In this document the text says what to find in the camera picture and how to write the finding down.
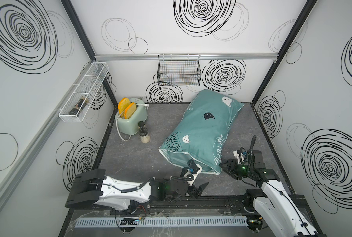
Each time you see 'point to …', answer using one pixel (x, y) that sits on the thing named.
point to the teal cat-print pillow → (200, 133)
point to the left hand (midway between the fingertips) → (202, 178)
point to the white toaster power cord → (146, 105)
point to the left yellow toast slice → (122, 105)
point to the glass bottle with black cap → (143, 133)
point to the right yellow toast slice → (130, 110)
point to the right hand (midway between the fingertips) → (222, 168)
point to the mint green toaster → (130, 126)
